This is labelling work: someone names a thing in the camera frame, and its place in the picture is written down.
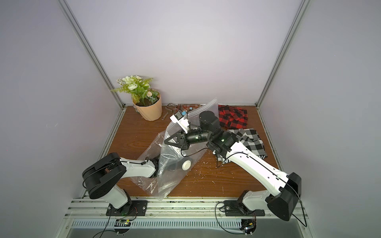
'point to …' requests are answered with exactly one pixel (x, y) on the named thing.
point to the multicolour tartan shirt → (188, 108)
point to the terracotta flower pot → (151, 112)
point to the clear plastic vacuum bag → (165, 167)
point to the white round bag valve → (186, 165)
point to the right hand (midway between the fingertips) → (164, 137)
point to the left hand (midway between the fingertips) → (194, 162)
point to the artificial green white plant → (139, 88)
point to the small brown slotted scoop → (170, 107)
